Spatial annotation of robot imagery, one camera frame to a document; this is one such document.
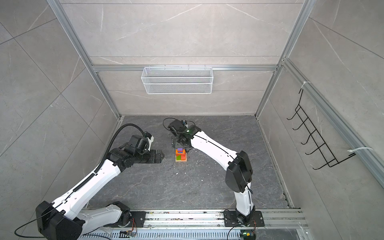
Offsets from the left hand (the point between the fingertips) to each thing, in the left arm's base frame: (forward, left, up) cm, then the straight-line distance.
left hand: (157, 152), depth 78 cm
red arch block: (+5, -13, -16) cm, 21 cm away
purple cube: (+4, -12, -4) cm, 13 cm away
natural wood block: (+3, -12, -16) cm, 20 cm away
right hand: (+8, -13, -2) cm, 15 cm away
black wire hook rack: (-2, -75, +16) cm, 77 cm away
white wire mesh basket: (+49, -10, +12) cm, 52 cm away
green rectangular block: (+4, -10, -15) cm, 19 cm away
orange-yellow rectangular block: (+5, -10, -11) cm, 16 cm away
